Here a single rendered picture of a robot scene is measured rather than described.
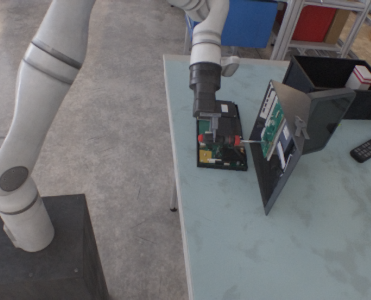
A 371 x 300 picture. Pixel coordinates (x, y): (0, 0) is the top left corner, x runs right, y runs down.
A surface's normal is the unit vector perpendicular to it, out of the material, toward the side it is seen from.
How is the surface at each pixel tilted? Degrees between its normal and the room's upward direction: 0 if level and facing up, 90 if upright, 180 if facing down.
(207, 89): 48
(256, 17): 90
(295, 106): 0
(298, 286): 0
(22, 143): 79
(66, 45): 58
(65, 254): 0
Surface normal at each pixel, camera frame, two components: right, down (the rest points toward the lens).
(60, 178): 0.11, -0.69
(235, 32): 0.11, 0.73
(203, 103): 0.11, -0.11
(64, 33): 0.54, -0.08
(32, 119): 0.62, 0.45
